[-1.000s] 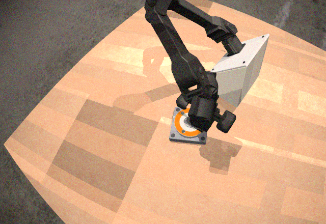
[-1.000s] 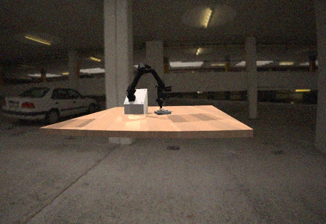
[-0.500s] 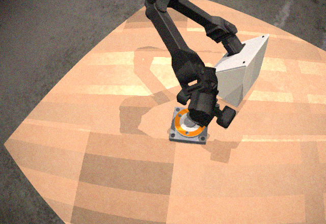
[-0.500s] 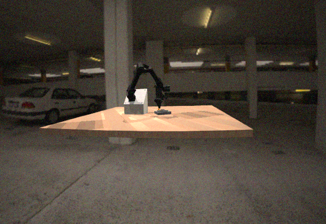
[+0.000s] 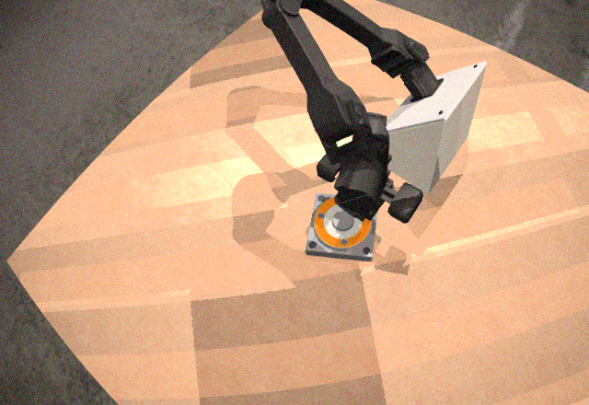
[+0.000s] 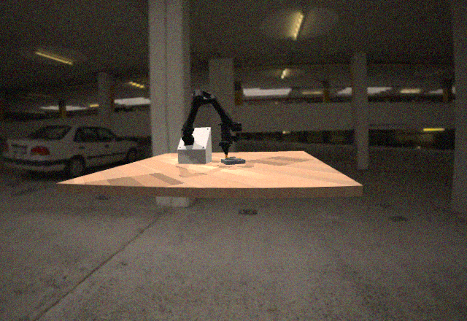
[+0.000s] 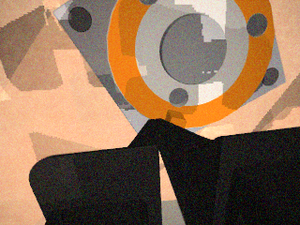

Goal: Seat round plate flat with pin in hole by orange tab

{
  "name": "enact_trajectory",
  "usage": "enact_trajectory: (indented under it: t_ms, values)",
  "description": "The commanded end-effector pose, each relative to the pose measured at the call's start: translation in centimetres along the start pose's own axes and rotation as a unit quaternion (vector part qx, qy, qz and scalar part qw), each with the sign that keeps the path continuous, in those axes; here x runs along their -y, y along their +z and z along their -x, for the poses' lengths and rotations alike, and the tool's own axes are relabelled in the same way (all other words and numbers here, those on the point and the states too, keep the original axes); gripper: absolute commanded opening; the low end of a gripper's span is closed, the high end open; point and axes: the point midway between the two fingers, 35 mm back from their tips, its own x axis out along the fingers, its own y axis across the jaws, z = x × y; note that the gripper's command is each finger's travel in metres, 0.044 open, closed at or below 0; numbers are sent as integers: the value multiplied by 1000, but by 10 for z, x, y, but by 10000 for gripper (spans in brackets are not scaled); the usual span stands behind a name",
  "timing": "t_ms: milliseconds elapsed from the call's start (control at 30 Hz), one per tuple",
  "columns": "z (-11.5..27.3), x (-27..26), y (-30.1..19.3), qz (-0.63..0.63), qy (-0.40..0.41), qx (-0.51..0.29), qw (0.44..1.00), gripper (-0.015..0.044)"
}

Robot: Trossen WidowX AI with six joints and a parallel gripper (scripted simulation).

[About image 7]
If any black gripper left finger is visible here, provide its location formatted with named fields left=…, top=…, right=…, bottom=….
left=29, top=119, right=162, bottom=225

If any orange round plate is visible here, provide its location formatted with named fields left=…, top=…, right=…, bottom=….
left=106, top=0, right=276, bottom=128

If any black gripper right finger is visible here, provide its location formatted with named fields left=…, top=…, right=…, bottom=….
left=155, top=118, right=300, bottom=225

